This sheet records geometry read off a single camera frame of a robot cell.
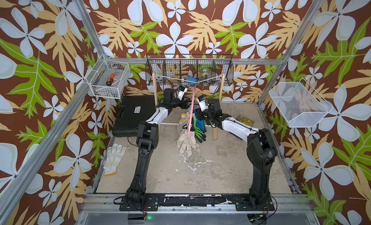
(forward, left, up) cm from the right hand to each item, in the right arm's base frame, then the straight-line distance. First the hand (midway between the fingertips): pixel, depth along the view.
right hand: (195, 108), depth 95 cm
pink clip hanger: (-16, +4, +14) cm, 22 cm away
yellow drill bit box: (0, -38, -14) cm, 40 cm away
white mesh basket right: (-7, -59, +11) cm, 60 cm away
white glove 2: (-27, +54, -17) cm, 63 cm away
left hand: (+9, +2, +1) cm, 10 cm away
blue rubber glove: (-6, -3, -8) cm, 11 cm away
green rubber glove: (-12, -3, -12) cm, 18 cm away
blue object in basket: (+19, +1, +9) cm, 21 cm away
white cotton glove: (-15, +9, -5) cm, 19 cm away
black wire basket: (+21, +4, +16) cm, 27 cm away
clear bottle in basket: (+15, -6, +17) cm, 23 cm away
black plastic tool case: (+6, +46, -8) cm, 47 cm away
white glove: (-18, +8, -12) cm, 23 cm away
